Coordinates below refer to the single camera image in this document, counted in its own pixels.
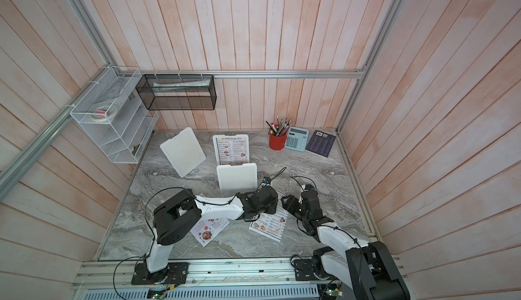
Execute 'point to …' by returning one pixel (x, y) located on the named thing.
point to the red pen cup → (277, 134)
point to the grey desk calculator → (297, 139)
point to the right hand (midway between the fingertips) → (285, 199)
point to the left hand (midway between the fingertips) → (272, 205)
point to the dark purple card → (321, 143)
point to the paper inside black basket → (160, 87)
